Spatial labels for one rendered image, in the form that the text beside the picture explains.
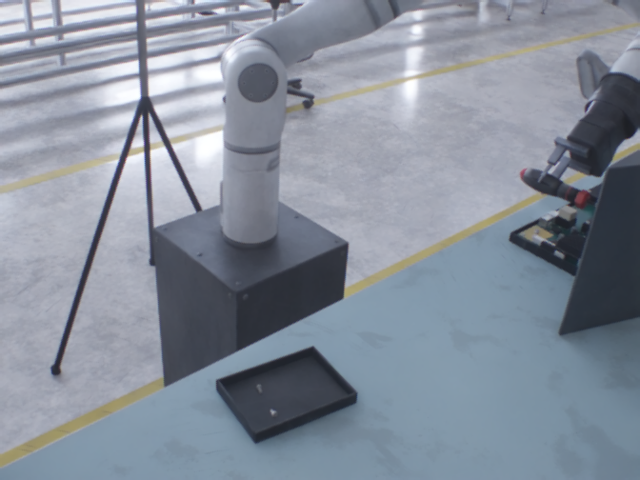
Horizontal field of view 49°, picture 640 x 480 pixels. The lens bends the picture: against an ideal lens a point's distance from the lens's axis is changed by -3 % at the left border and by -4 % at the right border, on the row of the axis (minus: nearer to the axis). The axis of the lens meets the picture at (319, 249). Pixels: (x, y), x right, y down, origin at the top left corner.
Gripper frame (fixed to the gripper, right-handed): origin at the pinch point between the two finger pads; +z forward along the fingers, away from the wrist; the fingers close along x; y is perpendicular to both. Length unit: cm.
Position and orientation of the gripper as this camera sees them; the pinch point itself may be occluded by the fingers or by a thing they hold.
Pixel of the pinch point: (540, 188)
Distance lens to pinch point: 95.3
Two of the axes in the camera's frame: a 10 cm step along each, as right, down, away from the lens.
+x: 3.8, 4.8, 7.9
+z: -6.1, 7.7, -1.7
